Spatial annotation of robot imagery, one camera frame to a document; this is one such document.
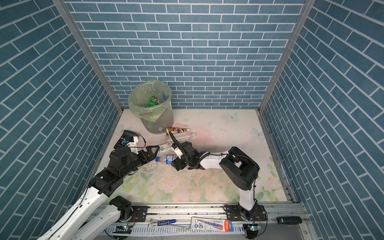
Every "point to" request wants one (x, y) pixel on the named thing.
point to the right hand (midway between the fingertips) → (174, 158)
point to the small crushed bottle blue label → (167, 159)
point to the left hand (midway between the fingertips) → (155, 149)
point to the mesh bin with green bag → (154, 120)
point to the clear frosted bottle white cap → (182, 137)
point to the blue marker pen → (161, 223)
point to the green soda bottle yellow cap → (154, 101)
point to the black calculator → (126, 137)
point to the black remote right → (289, 219)
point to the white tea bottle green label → (165, 147)
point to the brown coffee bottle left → (176, 130)
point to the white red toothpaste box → (211, 224)
